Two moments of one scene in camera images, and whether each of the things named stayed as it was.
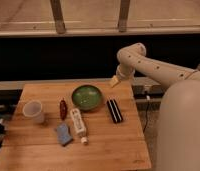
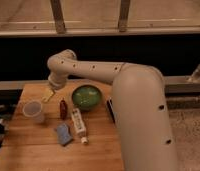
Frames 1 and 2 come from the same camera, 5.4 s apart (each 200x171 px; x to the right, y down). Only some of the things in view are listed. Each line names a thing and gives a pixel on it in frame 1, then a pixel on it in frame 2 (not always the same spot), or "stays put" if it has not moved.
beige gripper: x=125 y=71 -> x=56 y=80
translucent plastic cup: x=33 y=109 stays put
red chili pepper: x=63 y=109 stays put
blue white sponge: x=63 y=134 stays put
